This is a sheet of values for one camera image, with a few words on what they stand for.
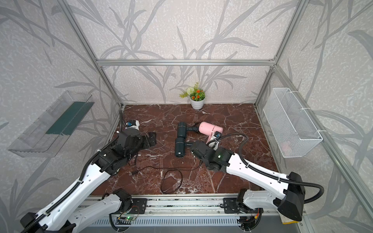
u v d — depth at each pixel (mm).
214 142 642
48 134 652
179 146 917
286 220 682
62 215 394
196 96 1056
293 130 619
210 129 767
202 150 538
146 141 641
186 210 735
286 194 389
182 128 997
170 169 867
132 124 629
